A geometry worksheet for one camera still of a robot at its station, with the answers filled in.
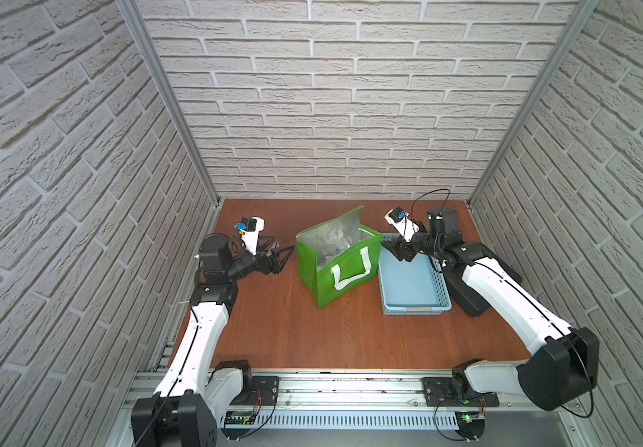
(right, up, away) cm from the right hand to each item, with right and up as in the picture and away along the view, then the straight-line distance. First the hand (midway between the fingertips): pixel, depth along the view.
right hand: (396, 232), depth 81 cm
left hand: (-32, -2, -6) cm, 33 cm away
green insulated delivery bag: (-18, -6, -4) cm, 19 cm away
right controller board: (+17, -50, -11) cm, 53 cm away
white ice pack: (-20, -3, +12) cm, 23 cm away
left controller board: (-45, -49, -8) cm, 67 cm away
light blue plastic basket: (+8, -19, +12) cm, 24 cm away
